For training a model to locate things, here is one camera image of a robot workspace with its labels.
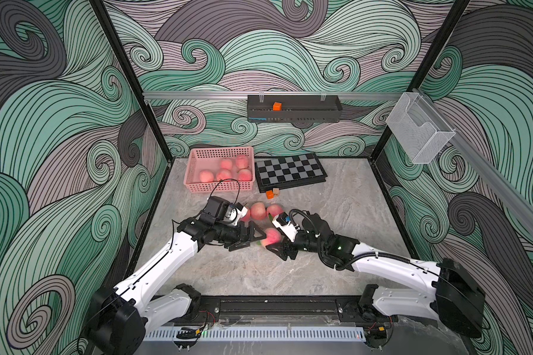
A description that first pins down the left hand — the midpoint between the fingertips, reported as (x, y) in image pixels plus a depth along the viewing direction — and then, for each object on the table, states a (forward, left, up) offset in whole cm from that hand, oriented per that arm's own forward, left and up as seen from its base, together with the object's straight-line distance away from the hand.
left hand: (258, 239), depth 72 cm
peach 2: (+47, +9, -12) cm, 49 cm away
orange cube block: (+30, -5, -16) cm, 34 cm away
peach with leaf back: (+37, +7, -10) cm, 39 cm away
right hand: (+2, -5, -3) cm, 7 cm away
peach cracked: (0, -5, +1) cm, 5 cm away
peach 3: (+46, +17, -12) cm, 51 cm away
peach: (+38, +18, -12) cm, 44 cm away
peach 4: (+16, +5, -13) cm, 21 cm away
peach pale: (+18, +1, -11) cm, 21 cm away
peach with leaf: (+18, -7, -11) cm, 22 cm away
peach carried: (+38, +27, -13) cm, 48 cm away
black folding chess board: (+42, -15, -14) cm, 47 cm away
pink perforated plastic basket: (+43, +20, -14) cm, 50 cm away
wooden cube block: (+31, -8, -15) cm, 35 cm away
